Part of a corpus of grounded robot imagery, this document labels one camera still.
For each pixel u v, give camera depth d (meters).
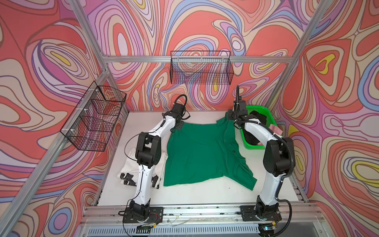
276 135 0.55
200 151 0.97
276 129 0.96
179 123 0.75
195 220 0.72
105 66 0.91
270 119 1.05
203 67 0.97
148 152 0.58
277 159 0.51
